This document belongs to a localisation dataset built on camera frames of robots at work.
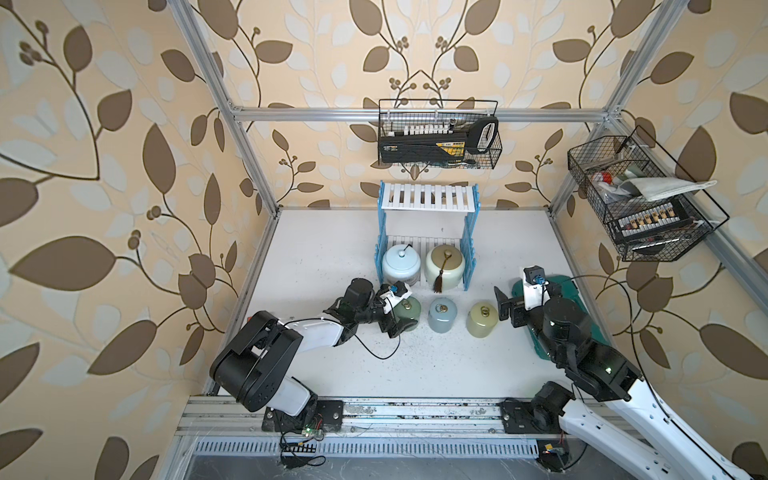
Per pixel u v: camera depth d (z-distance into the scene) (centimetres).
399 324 77
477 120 83
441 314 84
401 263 89
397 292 74
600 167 85
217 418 76
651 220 68
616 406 47
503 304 63
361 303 71
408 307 85
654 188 64
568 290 94
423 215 115
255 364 47
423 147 83
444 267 89
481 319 83
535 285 57
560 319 49
